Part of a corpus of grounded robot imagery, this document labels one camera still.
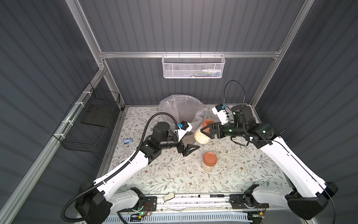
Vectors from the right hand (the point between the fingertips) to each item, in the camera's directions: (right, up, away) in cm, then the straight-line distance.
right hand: (208, 129), depth 66 cm
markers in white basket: (+4, +35, +27) cm, 44 cm away
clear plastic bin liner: (-11, +12, +26) cm, 30 cm away
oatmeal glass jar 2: (+3, -25, +17) cm, 30 cm away
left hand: (-6, -6, +2) cm, 9 cm away
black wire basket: (-64, 0, +7) cm, 64 cm away
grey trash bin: (-12, +12, +26) cm, 30 cm away
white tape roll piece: (-20, -37, +8) cm, 43 cm away
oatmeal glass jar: (-4, -4, -1) cm, 6 cm away
